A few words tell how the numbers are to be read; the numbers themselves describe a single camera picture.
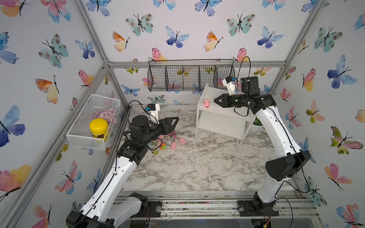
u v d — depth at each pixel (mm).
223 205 756
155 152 931
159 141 982
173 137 986
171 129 609
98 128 629
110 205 418
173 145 959
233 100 644
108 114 683
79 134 584
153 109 600
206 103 740
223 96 683
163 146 956
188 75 984
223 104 665
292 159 435
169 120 603
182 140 984
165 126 591
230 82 656
